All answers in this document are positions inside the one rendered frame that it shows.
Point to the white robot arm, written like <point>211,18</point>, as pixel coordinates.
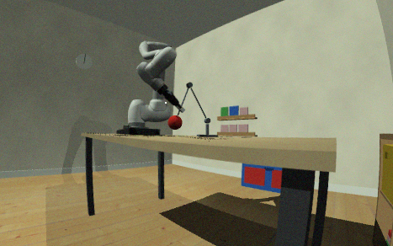
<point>157,111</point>

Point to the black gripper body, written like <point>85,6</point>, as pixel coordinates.
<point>163,90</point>

